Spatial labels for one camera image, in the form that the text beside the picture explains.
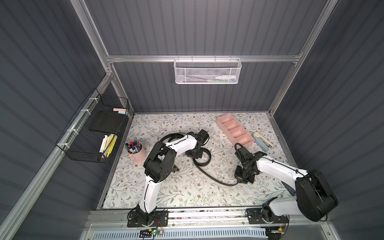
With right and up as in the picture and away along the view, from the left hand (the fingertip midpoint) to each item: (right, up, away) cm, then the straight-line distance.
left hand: (194, 155), depth 96 cm
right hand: (+25, -12, -11) cm, 30 cm away
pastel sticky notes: (-42, +28, -11) cm, 52 cm away
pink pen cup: (-34, +4, -9) cm, 36 cm away
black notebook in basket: (-46, +22, -17) cm, 54 cm away
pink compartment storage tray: (+32, +14, +11) cm, 36 cm away
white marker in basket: (-43, +11, -26) cm, 51 cm away
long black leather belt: (+2, -4, -5) cm, 7 cm away
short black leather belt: (-20, +11, +9) cm, 25 cm away
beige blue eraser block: (+47, +8, +4) cm, 47 cm away
